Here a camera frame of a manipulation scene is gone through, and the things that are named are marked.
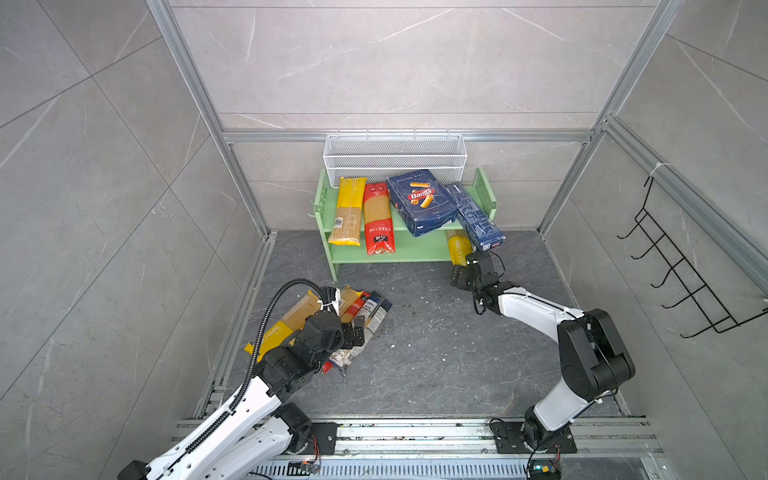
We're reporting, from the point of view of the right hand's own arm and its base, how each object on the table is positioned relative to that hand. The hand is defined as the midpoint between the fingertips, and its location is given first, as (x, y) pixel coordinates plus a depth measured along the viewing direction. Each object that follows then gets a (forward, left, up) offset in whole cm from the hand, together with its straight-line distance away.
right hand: (465, 269), depth 95 cm
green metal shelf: (+9, +10, +1) cm, 14 cm away
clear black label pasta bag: (-10, +30, -5) cm, 32 cm away
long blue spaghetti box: (-3, -1, +20) cm, 20 cm away
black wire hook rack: (-12, -43, +21) cm, 50 cm away
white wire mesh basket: (+37, +30, +20) cm, 51 cm away
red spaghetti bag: (0, +27, +20) cm, 34 cm away
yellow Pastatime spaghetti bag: (+4, +2, +7) cm, 8 cm away
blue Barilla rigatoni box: (+7, +15, +23) cm, 29 cm away
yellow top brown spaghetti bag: (+2, +36, +20) cm, 41 cm away
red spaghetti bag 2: (-11, +37, -7) cm, 39 cm away
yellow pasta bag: (-5, +39, -7) cm, 40 cm away
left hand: (-20, +35, +10) cm, 42 cm away
